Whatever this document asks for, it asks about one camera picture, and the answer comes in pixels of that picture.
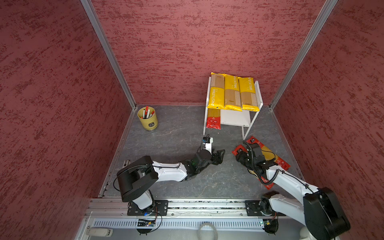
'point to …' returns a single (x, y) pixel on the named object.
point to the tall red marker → (146, 110)
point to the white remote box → (100, 232)
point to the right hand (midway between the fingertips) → (237, 160)
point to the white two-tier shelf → (234, 117)
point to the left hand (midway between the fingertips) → (220, 153)
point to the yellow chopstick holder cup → (147, 118)
